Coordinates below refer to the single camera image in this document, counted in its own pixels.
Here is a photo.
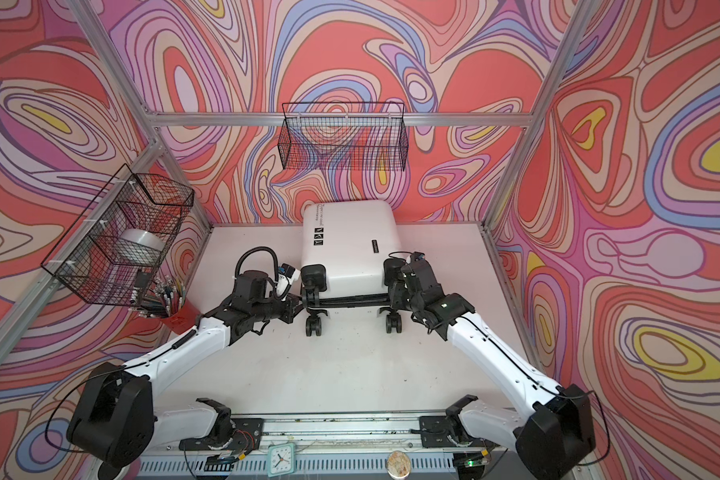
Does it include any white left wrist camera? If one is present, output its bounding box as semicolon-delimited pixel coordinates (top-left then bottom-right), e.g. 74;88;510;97
276;263;300;299

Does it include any wire basket on wall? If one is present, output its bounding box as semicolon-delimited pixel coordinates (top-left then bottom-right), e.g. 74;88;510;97
277;100;409;172
41;166;195;308

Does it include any red pen holder cup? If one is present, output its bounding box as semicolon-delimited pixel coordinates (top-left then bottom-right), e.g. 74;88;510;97
131;277;199;334

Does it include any wire basket on left wall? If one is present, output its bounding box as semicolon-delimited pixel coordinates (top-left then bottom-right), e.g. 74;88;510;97
41;166;195;308

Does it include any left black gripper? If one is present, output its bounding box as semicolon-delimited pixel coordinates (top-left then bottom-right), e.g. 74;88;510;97
249;291;311;326

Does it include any white roll in basket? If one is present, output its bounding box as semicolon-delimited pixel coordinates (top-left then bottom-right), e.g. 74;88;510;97
115;228;165;266

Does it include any wire basket on back wall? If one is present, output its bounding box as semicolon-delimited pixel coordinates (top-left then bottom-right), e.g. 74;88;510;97
277;100;409;172

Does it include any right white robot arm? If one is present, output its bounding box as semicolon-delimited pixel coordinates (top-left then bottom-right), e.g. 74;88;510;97
384;252;596;479

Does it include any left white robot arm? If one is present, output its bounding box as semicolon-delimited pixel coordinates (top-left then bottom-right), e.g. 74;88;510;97
66;265;303;472

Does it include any small teal alarm clock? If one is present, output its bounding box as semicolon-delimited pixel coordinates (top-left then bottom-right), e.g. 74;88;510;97
266;443;296;478

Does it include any black suitcase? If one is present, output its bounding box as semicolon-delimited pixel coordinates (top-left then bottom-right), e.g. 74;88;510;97
300;200;404;336

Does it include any round wooden coaster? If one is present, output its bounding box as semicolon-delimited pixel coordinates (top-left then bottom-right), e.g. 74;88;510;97
386;450;412;480

